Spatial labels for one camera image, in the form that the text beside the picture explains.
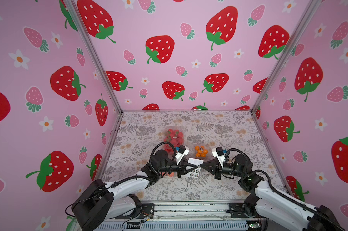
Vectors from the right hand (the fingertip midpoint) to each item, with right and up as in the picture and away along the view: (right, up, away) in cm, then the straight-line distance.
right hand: (201, 168), depth 69 cm
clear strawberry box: (-14, +14, +32) cm, 38 cm away
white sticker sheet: (-3, -3, +3) cm, 5 cm away
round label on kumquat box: (+4, +5, +25) cm, 26 cm away
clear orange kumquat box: (+4, +4, +26) cm, 26 cm away
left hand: (-2, 0, +1) cm, 2 cm away
